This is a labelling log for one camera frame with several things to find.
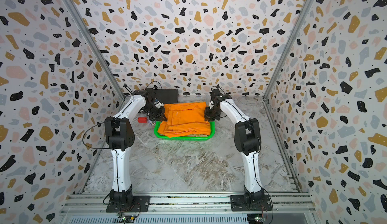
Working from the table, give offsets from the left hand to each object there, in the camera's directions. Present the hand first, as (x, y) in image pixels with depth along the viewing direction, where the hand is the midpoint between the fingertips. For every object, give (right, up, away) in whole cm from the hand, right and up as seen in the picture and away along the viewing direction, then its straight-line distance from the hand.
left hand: (168, 118), depth 96 cm
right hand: (+24, 0, +1) cm, 24 cm away
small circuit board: (-14, -45, -26) cm, 54 cm away
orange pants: (+11, -1, 0) cm, 11 cm away
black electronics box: (-8, +17, +27) cm, 33 cm away
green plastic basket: (+23, -11, -8) cm, 27 cm away
